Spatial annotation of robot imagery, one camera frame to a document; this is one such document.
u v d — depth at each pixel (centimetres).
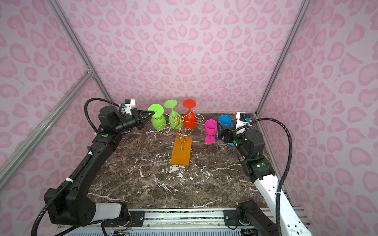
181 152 98
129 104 68
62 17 72
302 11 71
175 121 75
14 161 52
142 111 68
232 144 60
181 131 107
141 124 67
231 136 59
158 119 73
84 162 47
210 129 90
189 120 84
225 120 97
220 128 65
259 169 48
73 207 40
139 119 64
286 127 88
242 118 55
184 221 73
